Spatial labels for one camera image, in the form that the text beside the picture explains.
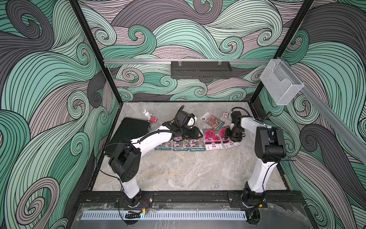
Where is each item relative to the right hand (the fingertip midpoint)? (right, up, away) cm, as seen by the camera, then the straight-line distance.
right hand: (228, 139), depth 97 cm
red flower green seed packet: (-9, +13, +9) cm, 18 cm away
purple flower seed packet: (-32, -3, -5) cm, 32 cm away
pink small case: (-54, +14, +9) cm, 57 cm away
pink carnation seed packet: (-11, 0, 0) cm, 11 cm away
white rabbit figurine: (-58, +18, +6) cm, 61 cm away
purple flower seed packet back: (-22, -3, -4) cm, 23 cm away
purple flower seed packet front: (-42, -4, -4) cm, 43 cm away
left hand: (-21, +6, -17) cm, 28 cm away
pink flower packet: (-1, -2, -2) cm, 3 cm away
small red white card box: (+3, +16, +11) cm, 20 cm away
